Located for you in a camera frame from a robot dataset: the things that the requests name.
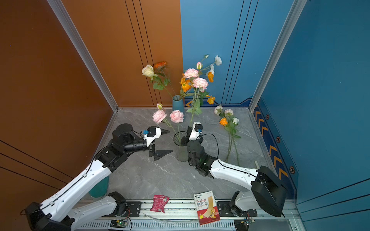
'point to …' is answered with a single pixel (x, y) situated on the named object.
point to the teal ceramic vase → (178, 103)
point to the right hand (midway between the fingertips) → (186, 128)
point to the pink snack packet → (159, 201)
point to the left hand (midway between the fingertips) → (170, 138)
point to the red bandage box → (206, 208)
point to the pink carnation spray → (177, 116)
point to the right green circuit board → (246, 222)
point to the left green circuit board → (118, 224)
